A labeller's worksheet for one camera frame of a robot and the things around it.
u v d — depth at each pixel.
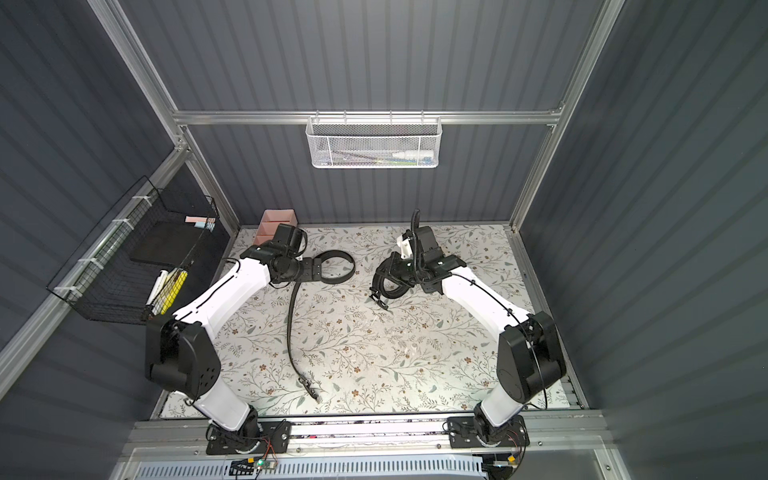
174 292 0.69
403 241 0.80
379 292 0.81
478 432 0.66
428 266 0.65
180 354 0.45
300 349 0.89
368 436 0.75
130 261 0.72
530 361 0.45
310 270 0.80
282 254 0.66
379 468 0.77
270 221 1.20
